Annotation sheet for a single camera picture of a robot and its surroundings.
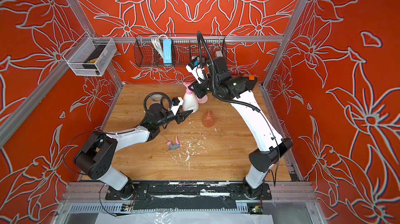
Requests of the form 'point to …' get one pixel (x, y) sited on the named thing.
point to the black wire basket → (149, 48)
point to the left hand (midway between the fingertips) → (189, 105)
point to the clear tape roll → (156, 98)
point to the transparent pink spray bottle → (209, 119)
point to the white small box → (219, 53)
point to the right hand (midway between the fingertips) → (186, 85)
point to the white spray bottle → (190, 102)
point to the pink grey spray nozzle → (174, 146)
